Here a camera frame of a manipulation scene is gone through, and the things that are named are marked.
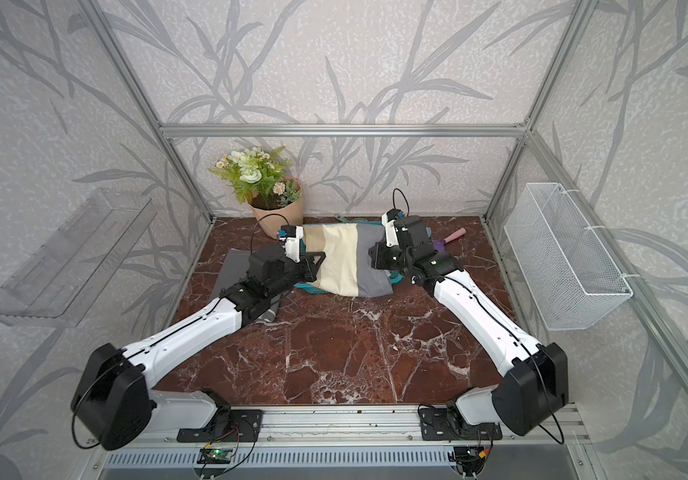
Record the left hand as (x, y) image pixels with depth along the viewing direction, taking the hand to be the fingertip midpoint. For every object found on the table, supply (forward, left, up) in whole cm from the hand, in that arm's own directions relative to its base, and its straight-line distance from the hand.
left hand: (327, 255), depth 79 cm
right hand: (+1, -11, +1) cm, 11 cm away
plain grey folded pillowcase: (+13, +38, -24) cm, 47 cm away
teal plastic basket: (-9, +5, -2) cm, 10 cm away
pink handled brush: (+26, -45, -21) cm, 56 cm away
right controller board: (-43, -36, -25) cm, 61 cm away
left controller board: (-42, +26, -25) cm, 55 cm away
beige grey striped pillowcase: (-1, -5, -5) cm, 7 cm away
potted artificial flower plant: (+27, +23, +6) cm, 35 cm away
